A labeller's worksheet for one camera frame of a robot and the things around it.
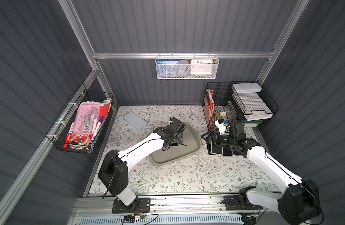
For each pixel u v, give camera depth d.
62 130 0.63
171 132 0.63
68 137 0.65
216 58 0.89
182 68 0.90
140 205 0.74
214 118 1.12
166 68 0.84
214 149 0.91
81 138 0.67
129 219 0.72
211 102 1.05
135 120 1.12
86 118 0.72
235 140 0.62
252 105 0.94
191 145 0.97
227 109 1.19
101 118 0.72
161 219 0.71
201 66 0.88
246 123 0.96
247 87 1.02
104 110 0.77
